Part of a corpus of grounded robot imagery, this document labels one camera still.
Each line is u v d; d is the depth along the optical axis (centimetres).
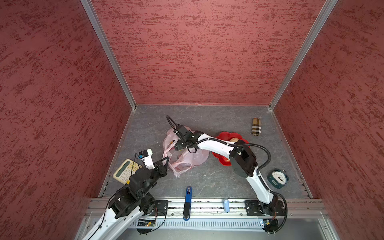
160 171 62
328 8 71
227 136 98
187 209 74
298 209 76
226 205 73
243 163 55
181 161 75
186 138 72
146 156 63
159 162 66
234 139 95
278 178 81
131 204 51
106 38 84
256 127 104
